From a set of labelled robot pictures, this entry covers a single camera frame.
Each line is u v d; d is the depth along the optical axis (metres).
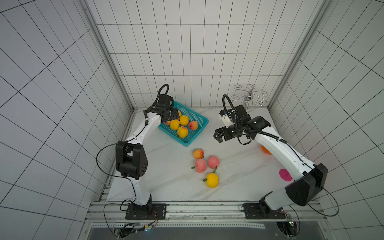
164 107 0.69
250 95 0.88
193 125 1.03
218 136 0.68
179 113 1.08
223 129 0.68
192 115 1.06
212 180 0.78
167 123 1.04
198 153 0.88
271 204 0.62
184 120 1.05
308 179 0.40
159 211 0.72
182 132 0.98
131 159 0.48
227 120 0.70
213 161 0.85
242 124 0.57
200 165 0.82
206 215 0.73
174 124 1.01
